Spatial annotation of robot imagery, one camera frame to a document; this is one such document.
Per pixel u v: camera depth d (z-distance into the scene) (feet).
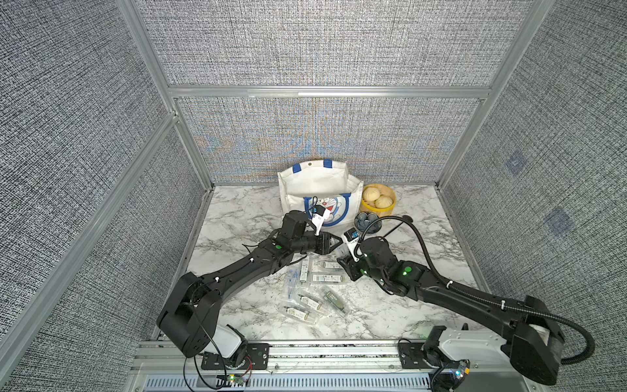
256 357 2.42
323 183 3.40
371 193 3.48
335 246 2.49
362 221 3.38
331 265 2.99
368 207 3.41
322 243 2.27
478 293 1.57
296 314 2.62
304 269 2.95
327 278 2.89
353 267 2.29
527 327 1.49
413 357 2.39
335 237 2.45
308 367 2.39
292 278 2.90
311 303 2.70
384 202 3.49
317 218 2.39
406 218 3.50
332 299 2.74
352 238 2.26
